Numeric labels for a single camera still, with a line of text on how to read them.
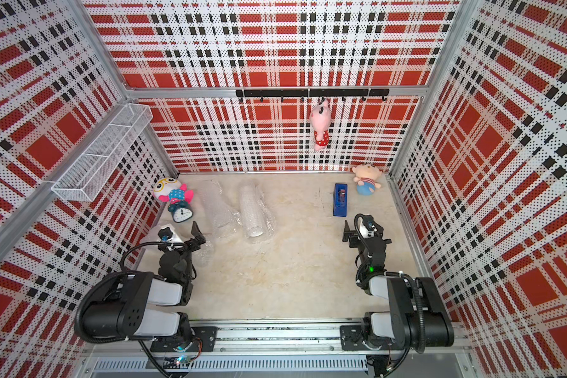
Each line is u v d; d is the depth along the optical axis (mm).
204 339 738
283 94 886
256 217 958
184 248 749
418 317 405
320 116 902
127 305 441
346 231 846
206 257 884
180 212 1009
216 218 958
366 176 1115
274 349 731
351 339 720
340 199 1033
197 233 802
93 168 722
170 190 1071
